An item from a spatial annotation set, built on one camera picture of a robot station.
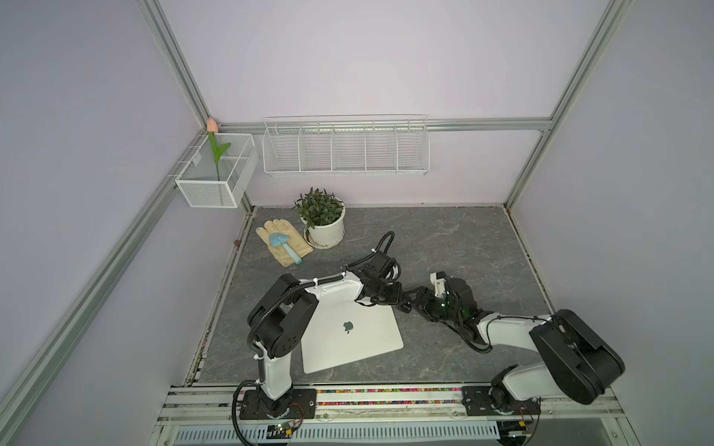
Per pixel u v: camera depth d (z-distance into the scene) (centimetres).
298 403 73
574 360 44
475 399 73
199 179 87
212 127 89
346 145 99
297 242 108
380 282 78
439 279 84
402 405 75
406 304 87
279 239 108
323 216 94
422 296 80
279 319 49
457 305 69
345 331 85
